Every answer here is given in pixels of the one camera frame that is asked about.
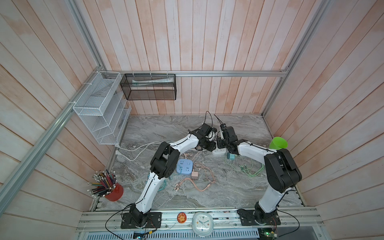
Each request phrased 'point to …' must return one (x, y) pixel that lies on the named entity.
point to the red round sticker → (181, 217)
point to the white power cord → (118, 153)
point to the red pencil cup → (107, 185)
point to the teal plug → (231, 156)
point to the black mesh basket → (149, 86)
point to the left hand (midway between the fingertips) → (212, 149)
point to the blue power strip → (184, 166)
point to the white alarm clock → (202, 224)
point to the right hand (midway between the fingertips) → (221, 138)
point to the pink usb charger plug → (194, 174)
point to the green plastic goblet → (278, 143)
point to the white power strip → (218, 152)
